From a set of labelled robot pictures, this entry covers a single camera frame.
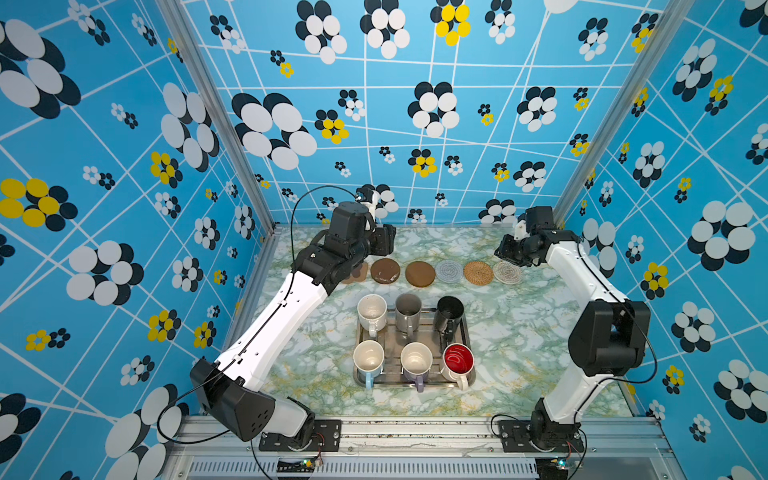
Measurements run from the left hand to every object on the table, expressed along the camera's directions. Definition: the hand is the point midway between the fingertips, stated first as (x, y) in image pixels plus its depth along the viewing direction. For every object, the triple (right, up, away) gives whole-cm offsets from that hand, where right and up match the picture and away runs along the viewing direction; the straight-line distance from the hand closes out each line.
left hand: (388, 227), depth 72 cm
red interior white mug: (+20, -37, +12) cm, 44 cm away
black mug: (+18, -25, +19) cm, 37 cm away
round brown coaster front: (-2, -13, +34) cm, 36 cm away
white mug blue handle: (-6, -37, +12) cm, 39 cm away
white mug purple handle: (+8, -37, +13) cm, 40 cm away
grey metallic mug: (+6, -23, +14) cm, 27 cm away
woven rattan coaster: (+32, -14, +33) cm, 48 cm away
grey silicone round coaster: (+21, -13, +33) cm, 42 cm away
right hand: (+35, -6, +19) cm, 40 cm away
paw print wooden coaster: (-11, -14, +33) cm, 37 cm away
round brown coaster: (+11, -14, +33) cm, 37 cm away
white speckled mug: (-5, -26, +21) cm, 34 cm away
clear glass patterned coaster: (+42, -13, +33) cm, 55 cm away
